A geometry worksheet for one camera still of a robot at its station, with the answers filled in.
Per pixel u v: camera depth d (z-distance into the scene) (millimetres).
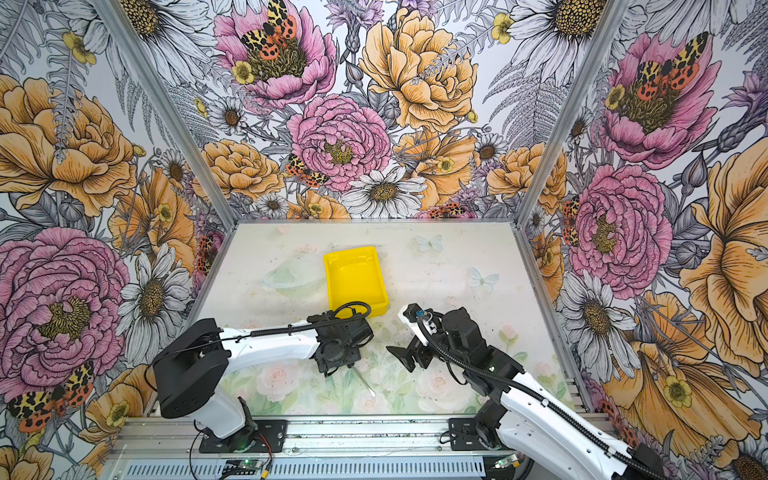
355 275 1057
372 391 811
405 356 640
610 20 726
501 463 715
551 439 477
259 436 731
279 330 551
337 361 723
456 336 574
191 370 443
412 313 624
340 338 638
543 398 488
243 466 705
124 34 736
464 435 742
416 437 760
